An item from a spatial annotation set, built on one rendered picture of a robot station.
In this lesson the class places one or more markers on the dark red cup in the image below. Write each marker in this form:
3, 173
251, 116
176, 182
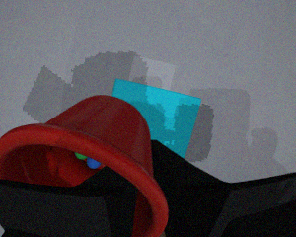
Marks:
101, 127

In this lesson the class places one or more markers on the blue marble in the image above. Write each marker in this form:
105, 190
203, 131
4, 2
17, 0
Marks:
93, 164

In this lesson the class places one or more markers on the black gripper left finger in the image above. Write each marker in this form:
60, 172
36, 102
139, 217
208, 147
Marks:
103, 206

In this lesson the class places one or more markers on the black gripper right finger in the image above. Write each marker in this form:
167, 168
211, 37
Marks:
201, 206

